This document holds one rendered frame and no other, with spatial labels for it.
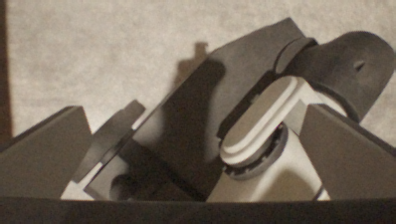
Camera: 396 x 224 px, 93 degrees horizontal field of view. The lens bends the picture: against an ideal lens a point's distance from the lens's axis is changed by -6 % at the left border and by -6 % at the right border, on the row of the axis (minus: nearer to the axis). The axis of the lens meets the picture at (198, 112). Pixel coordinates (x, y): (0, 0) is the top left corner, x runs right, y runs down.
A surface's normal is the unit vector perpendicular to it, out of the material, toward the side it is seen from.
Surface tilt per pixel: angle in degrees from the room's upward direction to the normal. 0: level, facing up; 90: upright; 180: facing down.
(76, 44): 0
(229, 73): 0
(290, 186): 6
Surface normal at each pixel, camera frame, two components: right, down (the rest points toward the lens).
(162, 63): 0.22, 0.07
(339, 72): -0.27, -0.38
